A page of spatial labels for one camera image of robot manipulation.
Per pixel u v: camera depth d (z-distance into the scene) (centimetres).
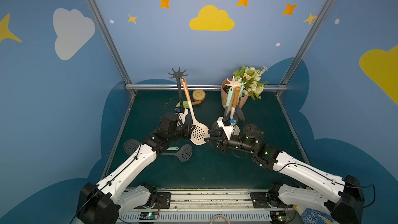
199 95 118
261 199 75
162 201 74
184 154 88
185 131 68
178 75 74
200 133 77
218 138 59
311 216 70
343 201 39
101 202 37
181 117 70
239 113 97
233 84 70
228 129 59
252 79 90
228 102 73
